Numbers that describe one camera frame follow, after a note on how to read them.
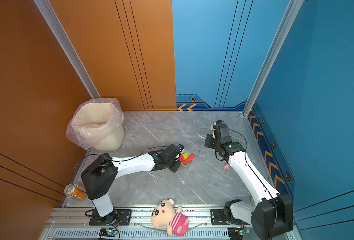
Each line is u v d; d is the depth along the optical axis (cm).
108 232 71
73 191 72
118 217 72
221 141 60
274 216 38
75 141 81
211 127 109
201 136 84
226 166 88
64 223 75
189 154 93
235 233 70
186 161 91
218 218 72
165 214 67
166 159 69
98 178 48
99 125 79
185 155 89
